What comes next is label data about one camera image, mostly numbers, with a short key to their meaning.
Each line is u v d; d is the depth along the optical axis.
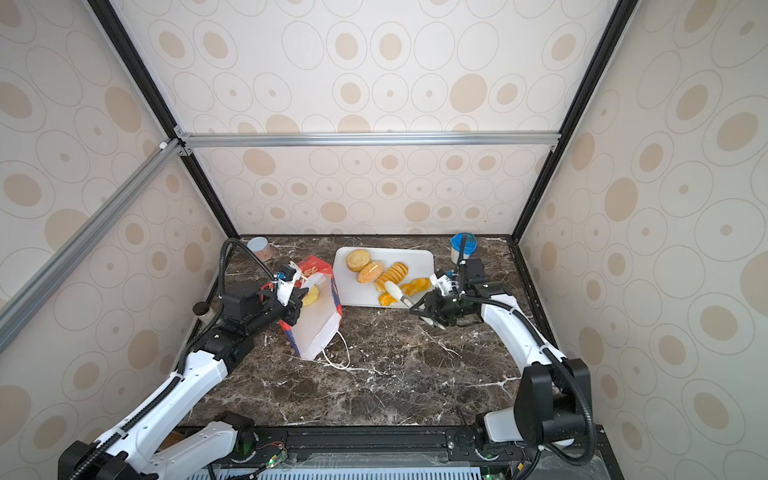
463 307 0.69
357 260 1.06
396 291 0.85
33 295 0.53
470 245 1.07
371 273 1.03
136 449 0.40
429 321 0.74
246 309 0.57
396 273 1.04
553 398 0.42
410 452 0.73
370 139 0.93
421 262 1.10
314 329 0.89
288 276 0.65
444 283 0.78
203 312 0.88
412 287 1.02
